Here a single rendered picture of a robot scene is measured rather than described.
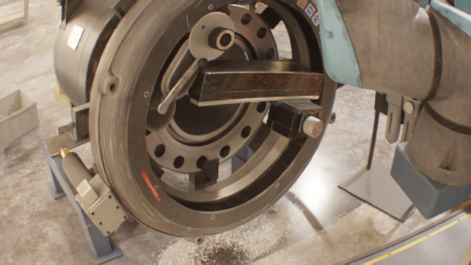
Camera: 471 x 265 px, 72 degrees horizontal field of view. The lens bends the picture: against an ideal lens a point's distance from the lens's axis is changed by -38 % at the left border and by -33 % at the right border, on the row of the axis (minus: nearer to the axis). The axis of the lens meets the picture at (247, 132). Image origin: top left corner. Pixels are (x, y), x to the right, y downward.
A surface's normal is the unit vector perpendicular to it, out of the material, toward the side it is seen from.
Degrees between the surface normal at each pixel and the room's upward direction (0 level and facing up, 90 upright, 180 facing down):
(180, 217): 90
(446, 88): 112
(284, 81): 90
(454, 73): 89
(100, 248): 90
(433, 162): 70
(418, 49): 75
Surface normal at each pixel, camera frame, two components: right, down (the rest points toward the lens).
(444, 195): 0.29, 0.46
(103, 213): 0.67, 0.37
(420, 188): -0.96, 0.11
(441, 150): -0.62, 0.01
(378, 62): -0.12, 0.55
